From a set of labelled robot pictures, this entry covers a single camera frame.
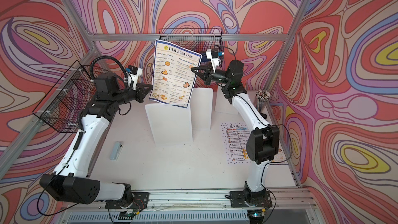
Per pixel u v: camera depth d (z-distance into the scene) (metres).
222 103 1.02
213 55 0.60
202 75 0.67
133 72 0.58
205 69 0.64
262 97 0.93
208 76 0.63
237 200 0.72
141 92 0.60
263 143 0.49
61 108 0.69
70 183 0.38
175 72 0.70
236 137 0.96
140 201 0.72
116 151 0.86
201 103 0.87
